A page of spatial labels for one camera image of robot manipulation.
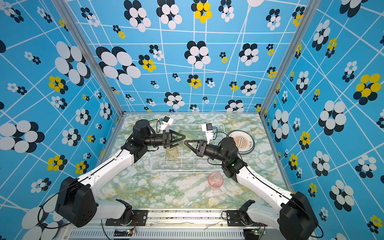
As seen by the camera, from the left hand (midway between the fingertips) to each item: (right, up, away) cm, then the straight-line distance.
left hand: (184, 141), depth 68 cm
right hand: (+1, -1, -3) cm, 3 cm away
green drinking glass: (+2, +2, -1) cm, 3 cm away
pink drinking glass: (+17, -24, +17) cm, 34 cm away
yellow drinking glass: (-8, -9, +20) cm, 23 cm away
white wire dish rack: (-4, -13, +25) cm, 29 cm away
